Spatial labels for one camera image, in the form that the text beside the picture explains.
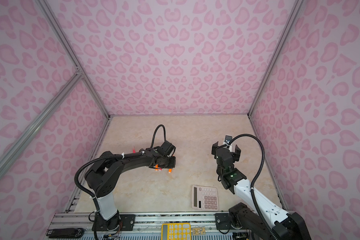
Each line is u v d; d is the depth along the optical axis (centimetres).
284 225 39
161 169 81
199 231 70
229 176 59
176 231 70
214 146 75
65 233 69
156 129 77
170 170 88
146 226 72
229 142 65
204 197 79
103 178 48
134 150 100
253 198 48
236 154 71
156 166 81
